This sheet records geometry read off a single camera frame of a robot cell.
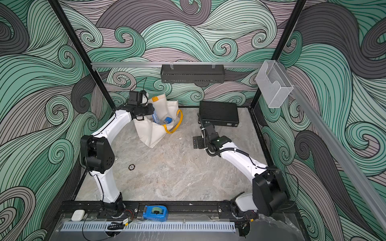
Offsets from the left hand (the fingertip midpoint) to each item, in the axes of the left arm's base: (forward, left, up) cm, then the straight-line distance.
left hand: (153, 107), depth 93 cm
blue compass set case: (+6, -7, -20) cm, 22 cm away
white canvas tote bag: (-13, +1, -8) cm, 15 cm away
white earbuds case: (-56, +30, -19) cm, 66 cm away
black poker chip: (-31, +12, -21) cm, 39 cm away
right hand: (-20, -29, -8) cm, 36 cm away
